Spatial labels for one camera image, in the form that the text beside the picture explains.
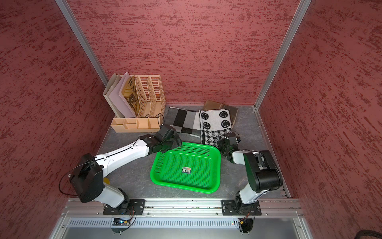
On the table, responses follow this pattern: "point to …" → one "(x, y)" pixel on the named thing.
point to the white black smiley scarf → (215, 124)
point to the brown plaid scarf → (233, 111)
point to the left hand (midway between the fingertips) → (176, 145)
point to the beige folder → (114, 81)
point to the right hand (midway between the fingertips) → (216, 142)
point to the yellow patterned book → (130, 95)
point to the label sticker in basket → (186, 170)
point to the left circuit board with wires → (118, 221)
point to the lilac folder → (121, 108)
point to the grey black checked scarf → (186, 122)
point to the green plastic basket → (192, 166)
